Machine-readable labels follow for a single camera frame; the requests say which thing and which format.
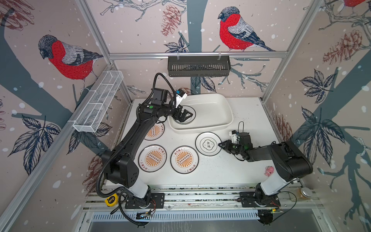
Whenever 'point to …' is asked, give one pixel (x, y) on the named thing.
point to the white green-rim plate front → (189, 120)
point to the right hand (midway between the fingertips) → (219, 146)
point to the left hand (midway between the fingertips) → (186, 110)
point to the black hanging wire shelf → (199, 66)
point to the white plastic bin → (210, 112)
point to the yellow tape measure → (112, 200)
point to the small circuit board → (143, 216)
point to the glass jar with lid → (304, 193)
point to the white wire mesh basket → (89, 119)
